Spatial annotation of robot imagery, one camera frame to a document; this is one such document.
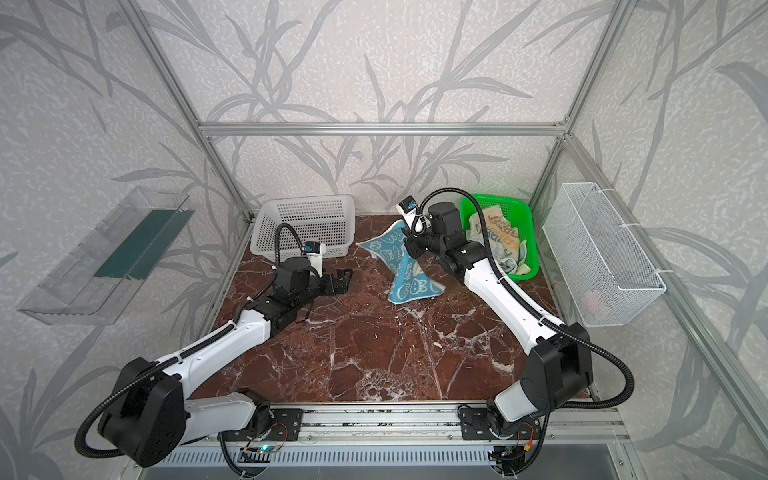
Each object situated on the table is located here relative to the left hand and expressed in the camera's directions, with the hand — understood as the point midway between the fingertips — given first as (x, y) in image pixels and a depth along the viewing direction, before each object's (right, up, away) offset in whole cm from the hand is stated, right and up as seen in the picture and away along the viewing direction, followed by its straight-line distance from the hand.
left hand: (344, 262), depth 84 cm
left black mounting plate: (-13, -39, -11) cm, 43 cm away
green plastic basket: (+63, +16, +31) cm, 72 cm away
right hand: (+18, +12, -4) cm, 22 cm away
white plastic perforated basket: (-13, +14, +35) cm, 40 cm away
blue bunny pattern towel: (+19, -6, +3) cm, 20 cm away
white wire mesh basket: (+60, -1, -23) cm, 64 cm away
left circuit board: (-17, -44, -13) cm, 49 cm away
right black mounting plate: (+34, -39, -11) cm, 53 cm away
